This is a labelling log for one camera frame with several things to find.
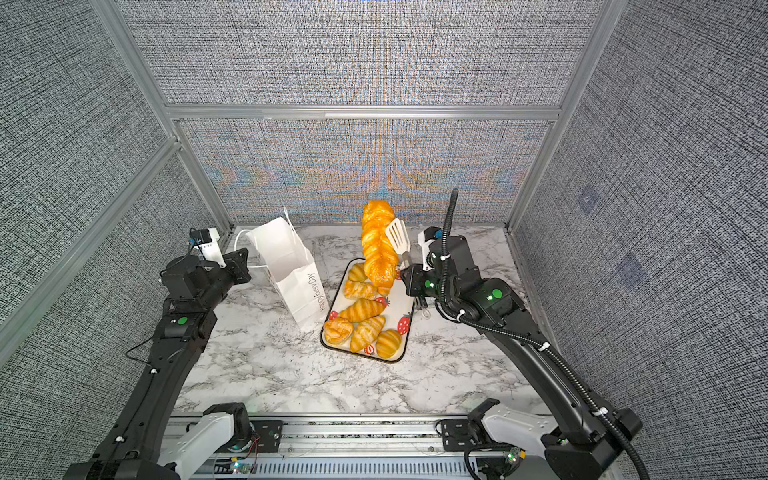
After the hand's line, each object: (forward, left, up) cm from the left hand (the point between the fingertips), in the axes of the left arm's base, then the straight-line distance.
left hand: (251, 246), depth 74 cm
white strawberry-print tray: (-4, -37, -28) cm, 47 cm away
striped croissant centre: (-4, -26, -26) cm, 37 cm away
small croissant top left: (+9, -24, -26) cm, 37 cm away
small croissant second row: (+3, -25, -26) cm, 37 cm away
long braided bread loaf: (-4, -31, -1) cm, 32 cm away
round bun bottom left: (-11, -19, -26) cm, 34 cm away
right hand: (-9, -37, +1) cm, 38 cm away
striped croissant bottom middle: (-13, -27, -25) cm, 39 cm away
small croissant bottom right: (-16, -33, -26) cm, 45 cm away
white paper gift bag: (+12, -1, -19) cm, 22 cm away
